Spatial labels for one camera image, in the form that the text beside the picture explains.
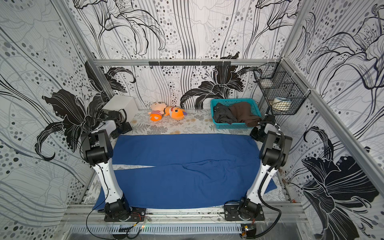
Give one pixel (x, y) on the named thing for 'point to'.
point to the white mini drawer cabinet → (118, 102)
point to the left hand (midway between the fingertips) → (124, 131)
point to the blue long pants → (185, 171)
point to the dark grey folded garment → (222, 114)
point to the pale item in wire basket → (266, 83)
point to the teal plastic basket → (220, 125)
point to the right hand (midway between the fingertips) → (256, 133)
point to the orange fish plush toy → (176, 113)
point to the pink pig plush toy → (157, 110)
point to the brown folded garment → (242, 111)
